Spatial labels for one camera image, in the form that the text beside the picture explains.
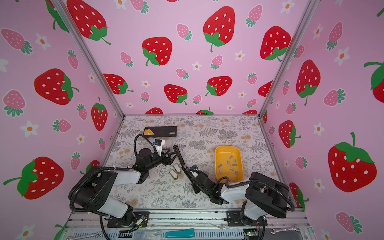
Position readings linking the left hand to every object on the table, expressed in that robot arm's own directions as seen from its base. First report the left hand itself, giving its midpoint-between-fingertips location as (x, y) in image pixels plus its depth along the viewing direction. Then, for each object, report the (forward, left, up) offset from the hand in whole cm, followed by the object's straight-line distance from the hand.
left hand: (174, 151), depth 87 cm
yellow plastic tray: (-2, -35, -11) cm, 36 cm away
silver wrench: (-37, -53, -11) cm, 66 cm away
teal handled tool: (-39, -10, -10) cm, 42 cm away
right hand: (-13, -11, -9) cm, 19 cm away
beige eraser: (-11, 0, -9) cm, 14 cm away
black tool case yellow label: (+24, +12, -10) cm, 29 cm away
